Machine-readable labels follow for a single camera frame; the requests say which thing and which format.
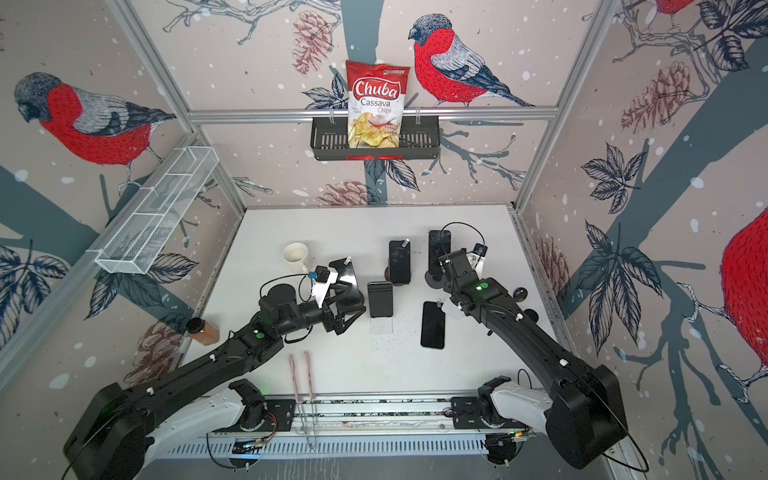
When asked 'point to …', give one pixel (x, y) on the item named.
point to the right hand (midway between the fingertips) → (459, 282)
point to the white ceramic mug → (294, 254)
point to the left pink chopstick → (296, 389)
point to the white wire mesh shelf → (139, 237)
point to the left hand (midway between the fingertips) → (355, 302)
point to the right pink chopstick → (310, 398)
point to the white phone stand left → (381, 325)
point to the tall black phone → (439, 244)
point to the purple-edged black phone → (399, 262)
